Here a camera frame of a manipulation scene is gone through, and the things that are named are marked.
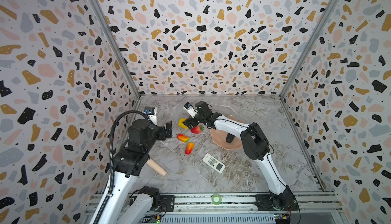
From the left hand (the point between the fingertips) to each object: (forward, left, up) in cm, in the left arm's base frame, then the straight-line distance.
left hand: (160, 119), depth 68 cm
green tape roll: (-28, -25, -32) cm, 49 cm away
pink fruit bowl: (+8, -29, -31) cm, 43 cm away
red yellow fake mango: (+7, -6, -29) cm, 31 cm away
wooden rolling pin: (-10, +8, -30) cm, 33 cm away
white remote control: (-9, -25, -30) cm, 40 cm away
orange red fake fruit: (-1, -11, -29) cm, 31 cm away
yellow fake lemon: (+16, -5, -28) cm, 33 cm away
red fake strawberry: (+12, -15, -28) cm, 34 cm away
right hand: (+18, -8, -20) cm, 29 cm away
